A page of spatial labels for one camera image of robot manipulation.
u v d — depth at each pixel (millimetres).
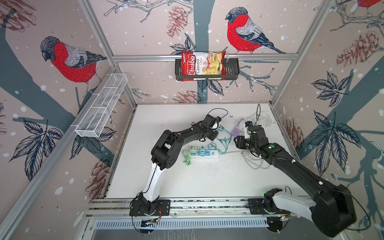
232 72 946
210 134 856
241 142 732
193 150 875
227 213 728
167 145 600
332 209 390
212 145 966
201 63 878
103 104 796
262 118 1102
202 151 862
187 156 954
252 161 895
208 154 901
